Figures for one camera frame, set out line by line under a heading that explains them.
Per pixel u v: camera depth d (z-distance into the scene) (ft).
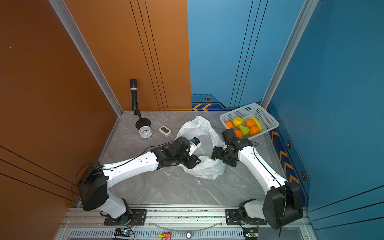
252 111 3.73
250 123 3.53
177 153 2.01
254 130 3.35
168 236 2.20
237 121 3.46
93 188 1.43
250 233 2.31
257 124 3.57
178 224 2.38
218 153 2.38
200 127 3.02
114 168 1.52
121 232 2.34
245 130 3.34
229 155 2.22
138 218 2.41
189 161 2.28
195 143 2.32
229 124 3.37
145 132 3.37
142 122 3.66
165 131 3.45
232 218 2.38
